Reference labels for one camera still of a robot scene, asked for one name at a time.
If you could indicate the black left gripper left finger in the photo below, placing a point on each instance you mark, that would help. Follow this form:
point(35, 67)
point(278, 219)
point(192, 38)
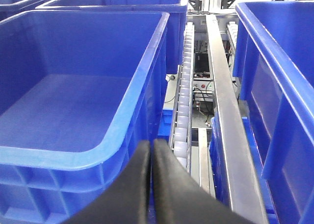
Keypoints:
point(127, 197)

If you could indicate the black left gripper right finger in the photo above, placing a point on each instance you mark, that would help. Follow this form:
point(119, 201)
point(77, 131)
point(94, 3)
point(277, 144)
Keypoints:
point(176, 199)

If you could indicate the steel roller rack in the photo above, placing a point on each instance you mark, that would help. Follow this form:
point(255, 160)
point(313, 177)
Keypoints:
point(228, 111)

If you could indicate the row of blue bins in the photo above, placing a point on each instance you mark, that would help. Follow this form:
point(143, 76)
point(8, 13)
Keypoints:
point(61, 99)

